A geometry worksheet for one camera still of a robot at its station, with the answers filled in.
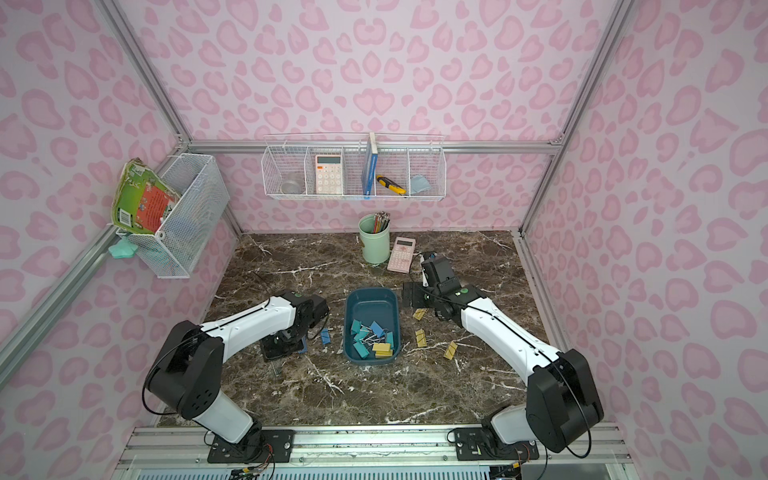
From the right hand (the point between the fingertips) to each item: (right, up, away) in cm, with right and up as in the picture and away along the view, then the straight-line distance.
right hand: (414, 290), depth 85 cm
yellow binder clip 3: (+2, -8, +10) cm, 13 cm away
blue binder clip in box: (-11, -13, +7) cm, 18 cm away
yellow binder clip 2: (+11, -18, +3) cm, 21 cm away
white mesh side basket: (-62, +26, +2) cm, 67 cm away
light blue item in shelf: (+3, +34, +15) cm, 37 cm away
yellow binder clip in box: (-9, -18, +2) cm, 20 cm away
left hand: (-38, -17, -1) cm, 42 cm away
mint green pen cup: (-12, +18, +17) cm, 28 cm away
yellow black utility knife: (-7, +33, +12) cm, 35 cm away
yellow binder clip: (+2, -15, +5) cm, 16 cm away
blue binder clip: (-27, -15, +6) cm, 31 cm away
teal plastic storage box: (-16, -7, +12) cm, 21 cm away
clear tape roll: (-39, +32, +12) cm, 52 cm away
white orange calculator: (-26, +34, +8) cm, 43 cm away
